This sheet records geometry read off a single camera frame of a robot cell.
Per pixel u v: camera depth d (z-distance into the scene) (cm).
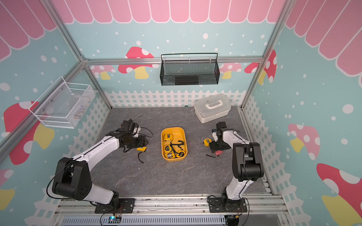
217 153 92
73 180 44
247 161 48
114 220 73
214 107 105
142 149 94
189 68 94
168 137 99
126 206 75
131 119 111
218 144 80
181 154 90
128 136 75
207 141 98
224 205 67
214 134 90
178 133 102
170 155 89
